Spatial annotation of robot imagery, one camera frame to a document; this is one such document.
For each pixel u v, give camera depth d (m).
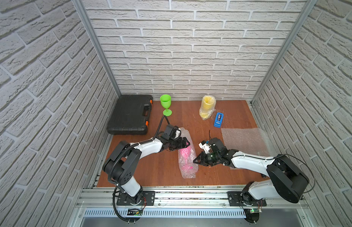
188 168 0.76
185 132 0.91
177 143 0.79
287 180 0.43
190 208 0.72
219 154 0.68
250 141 0.95
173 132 0.74
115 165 0.42
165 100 1.02
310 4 0.68
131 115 1.01
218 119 1.03
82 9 0.71
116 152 0.49
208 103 0.98
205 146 0.81
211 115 1.07
